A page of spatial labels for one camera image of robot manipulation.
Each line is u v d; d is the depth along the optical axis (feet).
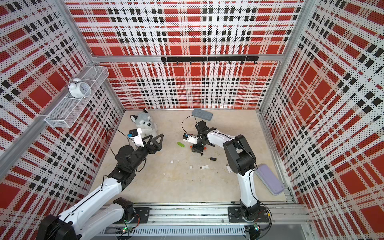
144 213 2.42
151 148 2.25
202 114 3.78
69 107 2.37
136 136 2.17
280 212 2.47
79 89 2.28
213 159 3.07
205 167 2.96
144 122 2.99
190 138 2.90
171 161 3.04
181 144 3.33
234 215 2.39
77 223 1.38
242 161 1.79
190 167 2.97
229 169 2.97
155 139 2.25
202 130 2.63
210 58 2.90
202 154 3.14
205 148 3.07
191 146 3.33
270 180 2.70
